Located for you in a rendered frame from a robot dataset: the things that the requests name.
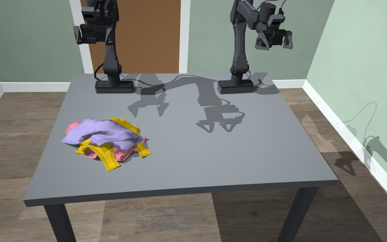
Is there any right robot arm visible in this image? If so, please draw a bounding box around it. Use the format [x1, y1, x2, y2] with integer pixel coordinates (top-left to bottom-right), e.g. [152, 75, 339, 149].
[81, 0, 133, 89]

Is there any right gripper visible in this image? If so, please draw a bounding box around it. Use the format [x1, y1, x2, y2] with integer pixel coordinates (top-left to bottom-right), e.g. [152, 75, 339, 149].
[73, 17, 115, 45]

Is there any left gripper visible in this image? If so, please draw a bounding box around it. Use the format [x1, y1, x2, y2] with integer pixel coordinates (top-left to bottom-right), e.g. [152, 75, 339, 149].
[255, 16, 293, 50]

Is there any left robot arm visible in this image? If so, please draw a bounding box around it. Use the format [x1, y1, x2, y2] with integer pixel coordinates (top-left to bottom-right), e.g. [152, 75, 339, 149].
[218, 0, 285, 88]

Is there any yellow cloth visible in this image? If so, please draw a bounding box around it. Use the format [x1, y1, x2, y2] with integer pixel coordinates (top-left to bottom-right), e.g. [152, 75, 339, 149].
[75, 118, 151, 171]

